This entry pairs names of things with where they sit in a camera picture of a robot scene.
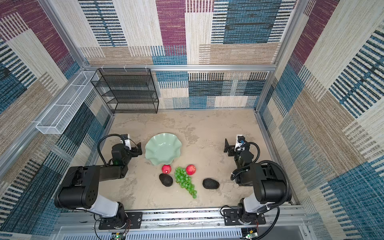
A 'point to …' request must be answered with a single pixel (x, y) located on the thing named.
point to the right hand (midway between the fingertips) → (234, 139)
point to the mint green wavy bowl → (161, 148)
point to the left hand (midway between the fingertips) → (132, 141)
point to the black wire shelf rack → (127, 90)
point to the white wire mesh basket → (56, 119)
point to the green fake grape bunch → (182, 178)
